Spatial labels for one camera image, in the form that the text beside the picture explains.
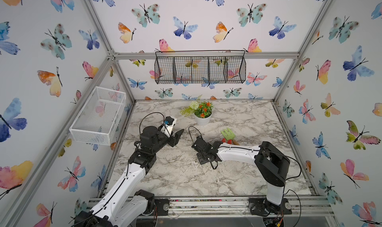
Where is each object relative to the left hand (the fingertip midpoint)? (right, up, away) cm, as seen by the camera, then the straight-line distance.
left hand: (179, 125), depth 76 cm
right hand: (+14, -21, +14) cm, 28 cm away
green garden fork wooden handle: (+31, -9, +25) cm, 41 cm away
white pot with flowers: (+13, +8, +20) cm, 25 cm away
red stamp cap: (+30, -12, +20) cm, 38 cm away
